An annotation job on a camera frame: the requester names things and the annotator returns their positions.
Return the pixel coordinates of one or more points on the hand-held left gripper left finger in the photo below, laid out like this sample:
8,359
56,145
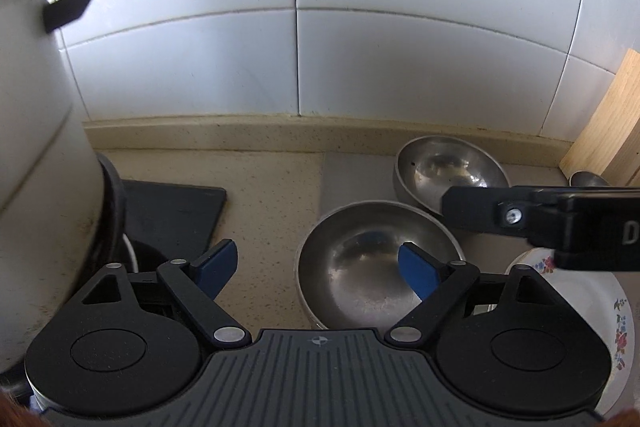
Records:
217,264

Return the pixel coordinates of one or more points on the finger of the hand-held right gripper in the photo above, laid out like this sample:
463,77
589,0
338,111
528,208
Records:
475,209

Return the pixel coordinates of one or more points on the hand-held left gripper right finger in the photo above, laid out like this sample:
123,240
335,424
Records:
417,269

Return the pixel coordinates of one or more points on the stainless steel bowl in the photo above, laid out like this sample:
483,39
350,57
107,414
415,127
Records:
587,180
445,167
355,267

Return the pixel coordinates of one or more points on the small-flowered white plate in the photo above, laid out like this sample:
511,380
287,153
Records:
595,307

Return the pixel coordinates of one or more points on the black glass gas stove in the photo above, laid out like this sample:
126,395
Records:
170,217

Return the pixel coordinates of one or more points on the wooden cutting board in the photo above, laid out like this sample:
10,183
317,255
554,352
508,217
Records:
610,132

